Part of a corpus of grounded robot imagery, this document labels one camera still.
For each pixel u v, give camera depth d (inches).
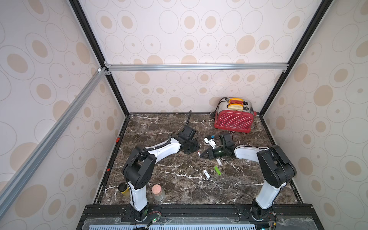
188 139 28.3
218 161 36.2
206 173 34.4
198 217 28.7
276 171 18.9
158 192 28.1
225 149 29.8
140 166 19.1
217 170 35.2
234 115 38.1
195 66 37.0
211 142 33.6
